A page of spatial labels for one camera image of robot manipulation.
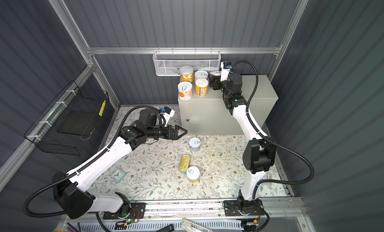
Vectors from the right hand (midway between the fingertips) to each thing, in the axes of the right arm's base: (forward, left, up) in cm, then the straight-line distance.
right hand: (216, 73), depth 80 cm
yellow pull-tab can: (-42, +13, -35) cm, 56 cm away
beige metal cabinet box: (-9, +2, -24) cm, 26 cm away
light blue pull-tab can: (-23, +13, -35) cm, 44 cm away
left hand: (-28, +18, -14) cm, 36 cm away
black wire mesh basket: (-27, +75, -10) cm, 80 cm away
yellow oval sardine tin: (-35, +18, -36) cm, 54 cm away
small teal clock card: (-42, +55, -36) cm, 78 cm away
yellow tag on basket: (-12, +64, -13) cm, 67 cm away
